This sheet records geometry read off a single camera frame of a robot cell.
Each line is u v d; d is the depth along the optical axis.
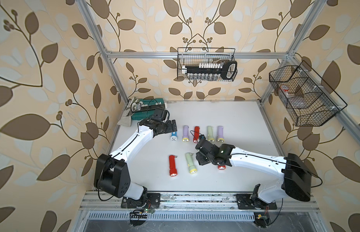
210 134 0.98
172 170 0.83
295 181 0.40
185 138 0.96
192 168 0.83
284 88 0.80
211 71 0.84
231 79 0.89
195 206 0.74
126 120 1.09
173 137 0.96
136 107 1.08
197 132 1.00
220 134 0.98
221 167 0.84
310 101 0.73
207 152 0.61
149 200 0.74
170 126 0.77
